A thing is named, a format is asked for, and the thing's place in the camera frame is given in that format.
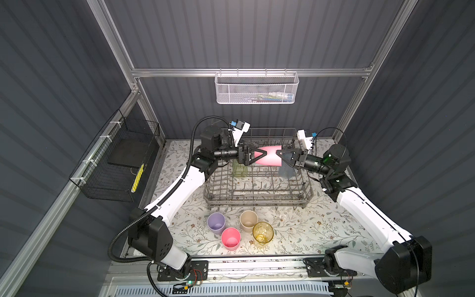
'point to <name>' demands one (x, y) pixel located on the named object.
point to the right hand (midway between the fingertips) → (279, 157)
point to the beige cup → (248, 218)
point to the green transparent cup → (239, 169)
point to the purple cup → (216, 222)
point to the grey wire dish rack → (261, 179)
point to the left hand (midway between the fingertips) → (262, 149)
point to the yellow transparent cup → (263, 232)
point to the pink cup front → (231, 238)
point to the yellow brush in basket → (137, 179)
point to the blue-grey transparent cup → (286, 171)
